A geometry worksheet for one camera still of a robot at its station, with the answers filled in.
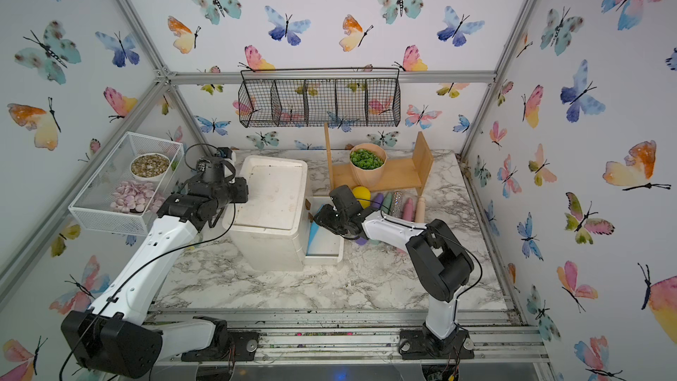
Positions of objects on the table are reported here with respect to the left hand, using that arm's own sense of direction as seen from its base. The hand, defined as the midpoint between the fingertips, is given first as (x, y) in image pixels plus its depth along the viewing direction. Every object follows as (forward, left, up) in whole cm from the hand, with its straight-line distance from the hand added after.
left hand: (245, 180), depth 79 cm
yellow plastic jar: (+6, -36, -16) cm, 40 cm away
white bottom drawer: (-10, -23, -24) cm, 35 cm away
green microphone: (+7, -45, -23) cm, 51 cm away
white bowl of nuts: (-1, +23, +7) cm, 25 cm away
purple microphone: (+7, -41, -23) cm, 48 cm away
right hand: (-4, -20, -15) cm, 25 cm away
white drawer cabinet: (-16, -10, -1) cm, 19 cm away
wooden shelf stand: (+17, -50, -19) cm, 56 cm away
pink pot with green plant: (+12, -37, -6) cm, 40 cm away
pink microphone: (+3, -53, -25) cm, 59 cm away
